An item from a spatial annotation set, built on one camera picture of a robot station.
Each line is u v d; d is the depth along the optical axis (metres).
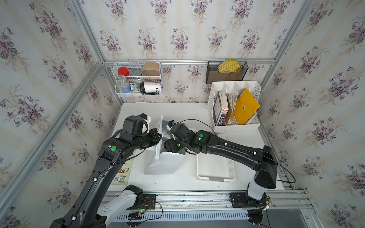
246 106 0.96
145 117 0.61
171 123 0.66
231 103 0.89
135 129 0.48
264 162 0.42
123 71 0.92
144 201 0.73
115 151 0.41
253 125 0.96
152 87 0.93
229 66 0.93
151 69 0.88
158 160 0.60
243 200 0.73
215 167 0.87
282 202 0.73
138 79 0.93
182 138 0.55
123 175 0.82
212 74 0.95
